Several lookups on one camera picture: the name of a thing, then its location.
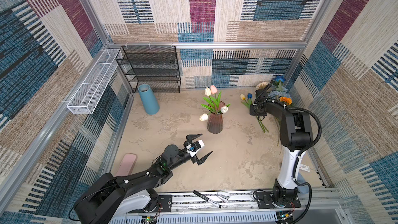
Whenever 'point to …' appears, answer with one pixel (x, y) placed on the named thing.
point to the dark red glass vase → (215, 120)
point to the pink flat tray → (127, 165)
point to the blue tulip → (250, 96)
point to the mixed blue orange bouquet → (278, 91)
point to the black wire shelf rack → (150, 64)
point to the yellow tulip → (264, 128)
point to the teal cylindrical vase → (150, 103)
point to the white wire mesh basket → (83, 101)
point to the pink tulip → (214, 89)
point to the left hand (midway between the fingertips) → (205, 140)
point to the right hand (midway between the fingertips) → (255, 112)
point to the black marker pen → (215, 204)
